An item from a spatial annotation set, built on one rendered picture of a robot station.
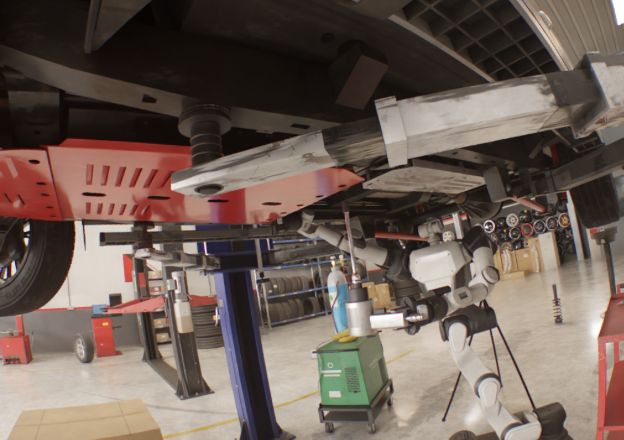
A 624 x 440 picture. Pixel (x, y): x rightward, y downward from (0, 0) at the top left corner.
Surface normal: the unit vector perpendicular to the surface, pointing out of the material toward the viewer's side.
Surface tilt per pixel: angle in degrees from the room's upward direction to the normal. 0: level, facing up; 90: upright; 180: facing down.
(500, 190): 102
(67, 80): 159
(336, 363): 90
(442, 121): 90
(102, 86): 167
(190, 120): 180
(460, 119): 90
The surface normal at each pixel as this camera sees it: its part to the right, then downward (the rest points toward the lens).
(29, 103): 0.32, 0.84
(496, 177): -0.75, 0.20
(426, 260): -0.63, -0.04
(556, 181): -0.96, 0.11
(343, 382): -0.44, -0.11
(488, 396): -0.22, -0.17
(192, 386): 0.58, -0.25
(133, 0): 0.15, 0.97
